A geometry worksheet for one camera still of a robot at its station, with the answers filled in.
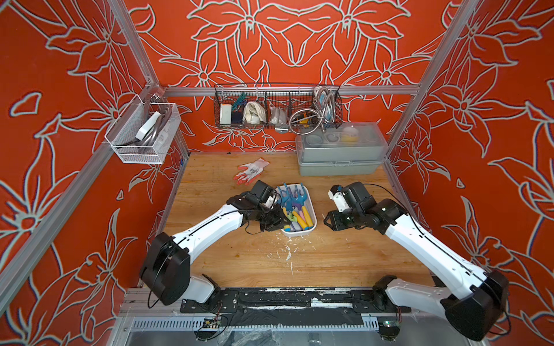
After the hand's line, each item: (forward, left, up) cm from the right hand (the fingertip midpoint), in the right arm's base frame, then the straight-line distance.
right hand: (325, 220), depth 75 cm
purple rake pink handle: (+13, +8, -13) cm, 20 cm away
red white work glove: (+35, +32, -15) cm, 50 cm away
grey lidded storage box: (+37, -13, 0) cm, 39 cm away
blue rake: (+18, +9, -12) cm, 23 cm away
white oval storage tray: (+12, +3, -11) cm, 16 cm away
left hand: (0, +12, -2) cm, 13 cm away
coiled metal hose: (+37, +5, +16) cm, 41 cm away
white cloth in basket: (+41, +28, +17) cm, 52 cm away
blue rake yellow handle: (+8, +9, -11) cm, 17 cm away
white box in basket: (+41, +40, +17) cm, 60 cm away
